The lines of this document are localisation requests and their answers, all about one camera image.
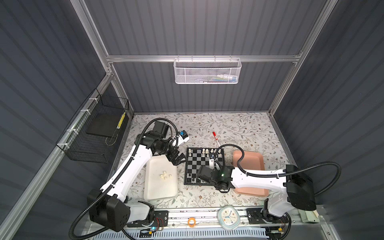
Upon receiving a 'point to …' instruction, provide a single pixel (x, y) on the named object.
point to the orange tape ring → (194, 223)
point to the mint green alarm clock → (228, 217)
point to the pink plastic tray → (252, 160)
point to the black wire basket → (92, 136)
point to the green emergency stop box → (309, 216)
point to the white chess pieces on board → (206, 152)
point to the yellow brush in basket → (121, 120)
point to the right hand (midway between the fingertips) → (211, 175)
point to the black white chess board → (197, 157)
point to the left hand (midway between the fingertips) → (180, 152)
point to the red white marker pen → (216, 138)
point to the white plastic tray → (161, 181)
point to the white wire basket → (207, 70)
